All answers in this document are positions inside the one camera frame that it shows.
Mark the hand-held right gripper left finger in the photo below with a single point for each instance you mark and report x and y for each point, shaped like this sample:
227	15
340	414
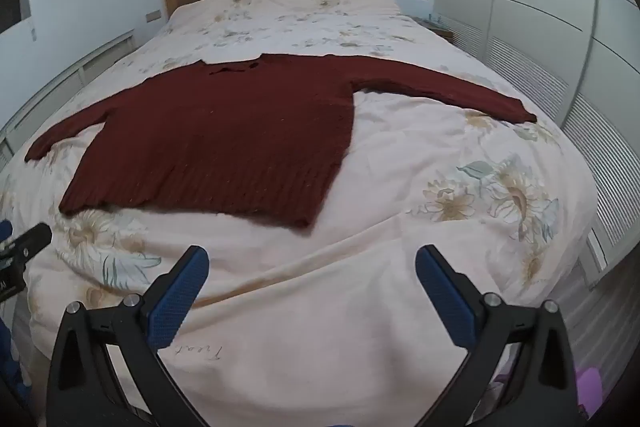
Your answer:
181	292

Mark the purple plastic object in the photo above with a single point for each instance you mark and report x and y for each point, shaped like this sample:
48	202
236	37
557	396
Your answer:
587	384

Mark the dark red knitted sweater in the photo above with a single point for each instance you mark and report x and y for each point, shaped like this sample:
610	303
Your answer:
210	142

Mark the wooden nightstand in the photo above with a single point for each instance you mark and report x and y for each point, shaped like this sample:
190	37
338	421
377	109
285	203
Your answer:
440	29

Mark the beige wall socket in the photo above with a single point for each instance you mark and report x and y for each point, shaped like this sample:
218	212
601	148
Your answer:
152	15

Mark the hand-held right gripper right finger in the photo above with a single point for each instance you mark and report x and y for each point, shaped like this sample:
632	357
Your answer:
447	297

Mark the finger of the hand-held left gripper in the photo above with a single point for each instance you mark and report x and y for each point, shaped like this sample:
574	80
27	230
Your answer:
31	240

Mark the low white shelf unit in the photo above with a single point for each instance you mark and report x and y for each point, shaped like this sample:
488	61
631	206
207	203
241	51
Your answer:
75	77

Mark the bed with floral cover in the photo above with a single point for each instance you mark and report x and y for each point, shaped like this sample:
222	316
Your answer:
380	207

